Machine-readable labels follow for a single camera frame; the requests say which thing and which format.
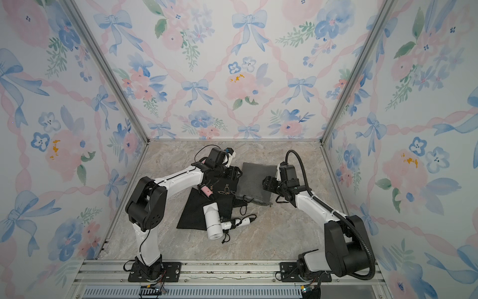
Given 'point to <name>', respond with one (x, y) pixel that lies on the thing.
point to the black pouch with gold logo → (223, 189)
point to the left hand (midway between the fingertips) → (239, 171)
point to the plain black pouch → (193, 217)
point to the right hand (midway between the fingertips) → (267, 175)
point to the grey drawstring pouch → (251, 180)
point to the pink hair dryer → (206, 191)
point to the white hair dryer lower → (215, 227)
